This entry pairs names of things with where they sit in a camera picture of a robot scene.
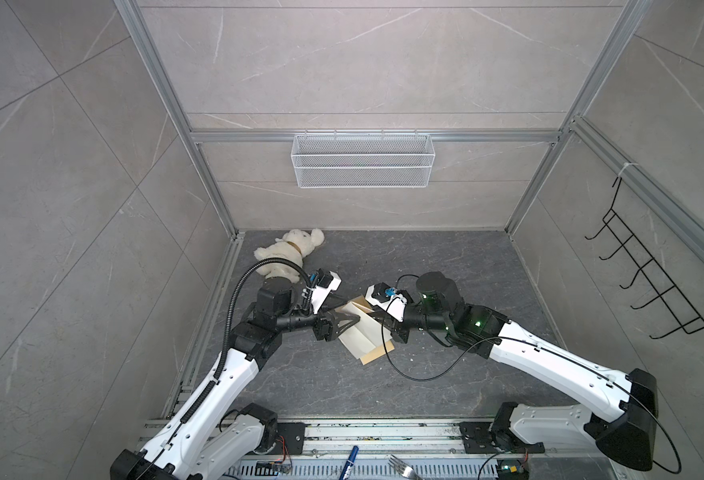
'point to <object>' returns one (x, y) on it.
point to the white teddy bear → (292, 247)
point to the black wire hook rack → (666, 292)
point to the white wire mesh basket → (362, 161)
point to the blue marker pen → (349, 463)
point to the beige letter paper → (368, 333)
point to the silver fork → (403, 468)
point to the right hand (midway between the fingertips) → (369, 309)
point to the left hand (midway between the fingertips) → (350, 304)
